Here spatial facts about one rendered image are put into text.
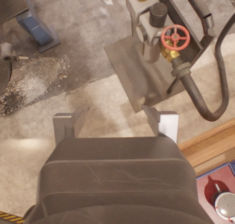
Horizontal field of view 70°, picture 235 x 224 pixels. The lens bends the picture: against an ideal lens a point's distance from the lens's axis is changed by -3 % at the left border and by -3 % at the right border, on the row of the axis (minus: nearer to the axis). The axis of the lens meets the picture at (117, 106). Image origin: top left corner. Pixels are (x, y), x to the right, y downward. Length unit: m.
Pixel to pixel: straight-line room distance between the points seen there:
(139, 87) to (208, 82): 0.36
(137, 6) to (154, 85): 0.47
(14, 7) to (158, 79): 0.80
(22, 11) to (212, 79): 1.01
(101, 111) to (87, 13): 0.62
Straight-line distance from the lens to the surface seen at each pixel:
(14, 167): 1.15
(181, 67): 0.50
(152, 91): 0.93
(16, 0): 1.07
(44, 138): 1.04
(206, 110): 0.54
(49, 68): 1.10
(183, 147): 0.82
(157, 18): 0.50
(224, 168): 0.49
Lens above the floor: 0.91
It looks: 79 degrees down
